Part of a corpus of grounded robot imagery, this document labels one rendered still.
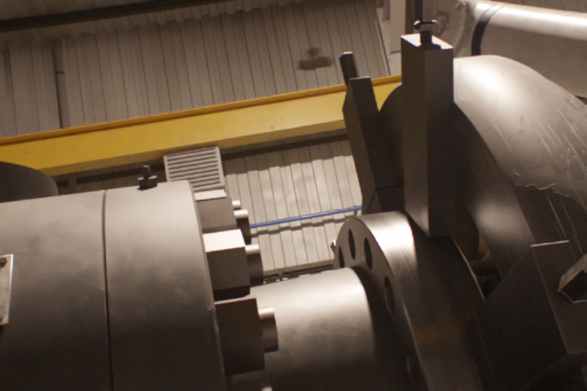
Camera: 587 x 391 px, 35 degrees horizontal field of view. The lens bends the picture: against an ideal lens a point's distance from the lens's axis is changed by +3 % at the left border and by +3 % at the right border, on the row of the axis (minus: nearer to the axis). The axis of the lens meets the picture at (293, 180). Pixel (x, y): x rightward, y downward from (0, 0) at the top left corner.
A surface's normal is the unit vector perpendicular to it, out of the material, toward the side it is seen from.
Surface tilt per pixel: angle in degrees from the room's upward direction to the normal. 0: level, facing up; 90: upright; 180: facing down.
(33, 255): 56
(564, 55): 96
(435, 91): 131
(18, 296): 63
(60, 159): 90
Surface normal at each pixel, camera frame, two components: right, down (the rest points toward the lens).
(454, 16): -0.80, -0.11
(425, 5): 0.18, 0.32
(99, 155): -0.02, -0.35
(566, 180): 0.04, -0.65
